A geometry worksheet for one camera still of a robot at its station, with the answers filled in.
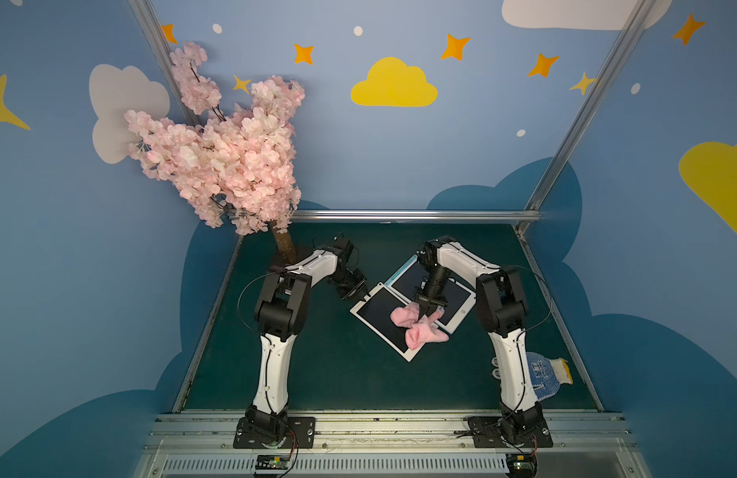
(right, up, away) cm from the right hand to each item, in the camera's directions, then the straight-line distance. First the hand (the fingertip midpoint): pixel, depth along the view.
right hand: (422, 318), depth 90 cm
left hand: (-16, +7, +9) cm, 19 cm away
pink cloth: (-2, -1, -8) cm, 9 cm away
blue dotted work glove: (+35, -15, -6) cm, 39 cm away
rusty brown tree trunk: (-46, +23, +11) cm, 52 cm away
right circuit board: (+22, -33, -17) cm, 43 cm away
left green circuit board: (-40, -31, -19) cm, 54 cm away
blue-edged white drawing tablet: (-2, +10, +15) cm, 18 cm away
